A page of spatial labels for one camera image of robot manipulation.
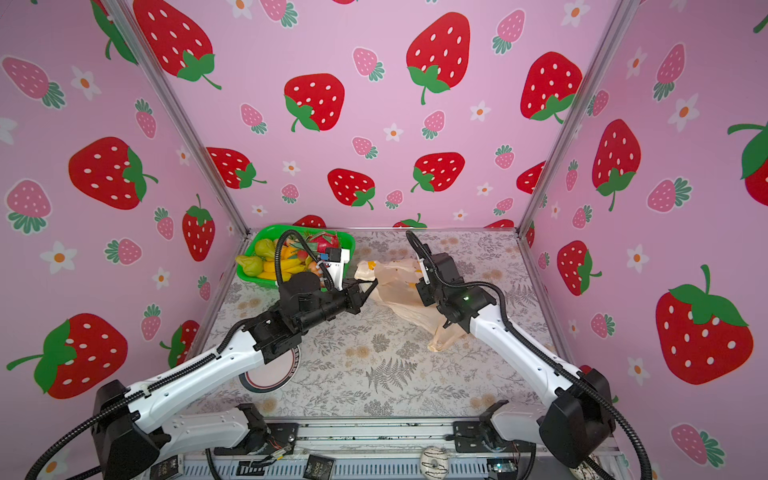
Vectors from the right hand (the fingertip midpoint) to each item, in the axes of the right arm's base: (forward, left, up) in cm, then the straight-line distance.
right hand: (428, 276), depth 81 cm
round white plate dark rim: (-25, +41, -19) cm, 52 cm away
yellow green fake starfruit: (+5, +58, -9) cm, 59 cm away
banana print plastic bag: (+8, +10, -18) cm, 23 cm away
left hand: (-11, +12, +10) cm, 19 cm away
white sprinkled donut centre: (-40, -5, -20) cm, 46 cm away
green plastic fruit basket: (+22, +31, -12) cm, 40 cm away
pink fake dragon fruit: (+17, +38, -7) cm, 42 cm away
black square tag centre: (-45, +22, -19) cm, 53 cm away
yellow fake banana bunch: (+7, +47, -11) cm, 48 cm away
